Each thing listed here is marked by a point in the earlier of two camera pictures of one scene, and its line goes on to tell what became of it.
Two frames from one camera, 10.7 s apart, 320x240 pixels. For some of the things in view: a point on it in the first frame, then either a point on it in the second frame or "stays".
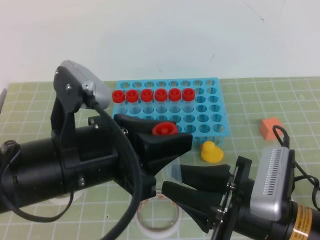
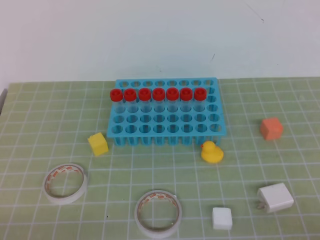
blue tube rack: [195, 106] stays
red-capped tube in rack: [118, 97] stays
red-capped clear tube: [172, 171] -> [200, 96]
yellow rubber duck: [210, 153] stays
